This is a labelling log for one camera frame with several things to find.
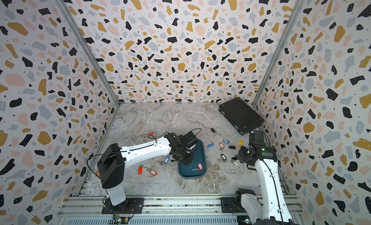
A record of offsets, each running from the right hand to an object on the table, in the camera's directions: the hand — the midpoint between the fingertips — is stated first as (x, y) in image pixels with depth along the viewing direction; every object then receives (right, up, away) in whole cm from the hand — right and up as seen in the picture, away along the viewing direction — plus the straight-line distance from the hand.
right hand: (243, 155), depth 77 cm
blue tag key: (-44, -6, +13) cm, 46 cm away
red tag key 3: (-8, +1, +20) cm, 21 cm away
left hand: (-28, -5, +3) cm, 28 cm away
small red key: (-57, +9, +26) cm, 64 cm away
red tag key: (-51, -12, +8) cm, 53 cm away
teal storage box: (-23, -4, +14) cm, 27 cm away
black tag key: (-8, -5, +14) cm, 17 cm away
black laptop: (+11, +20, +33) cm, 40 cm away
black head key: (-1, 0, +20) cm, 20 cm away
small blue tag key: (-16, +1, +20) cm, 26 cm away
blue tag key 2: (-4, +4, +21) cm, 22 cm away
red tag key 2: (-23, -10, +9) cm, 27 cm away
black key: (-13, +11, +28) cm, 33 cm away
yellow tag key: (+5, +3, +21) cm, 22 cm away
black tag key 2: (-1, -6, +14) cm, 15 cm away
